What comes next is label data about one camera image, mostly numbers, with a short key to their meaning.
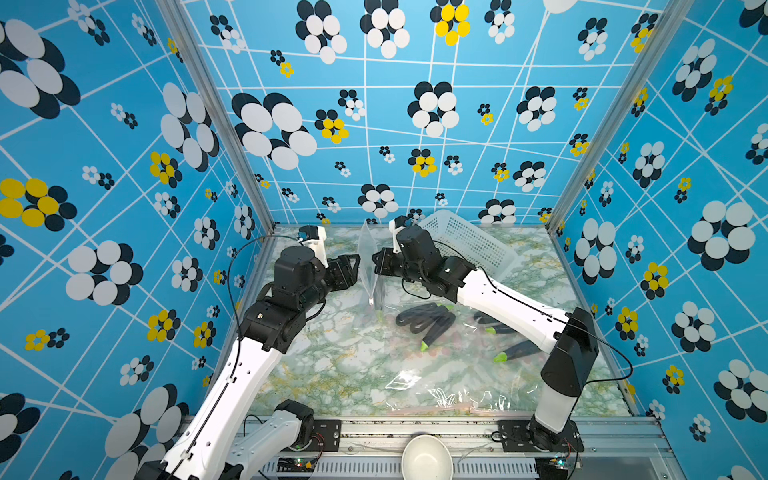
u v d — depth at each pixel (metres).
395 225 0.70
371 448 0.72
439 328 0.89
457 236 1.12
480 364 0.85
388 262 0.68
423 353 0.87
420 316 0.92
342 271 0.58
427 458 0.69
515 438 0.73
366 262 0.71
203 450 0.37
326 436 0.73
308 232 0.58
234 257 0.99
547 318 0.47
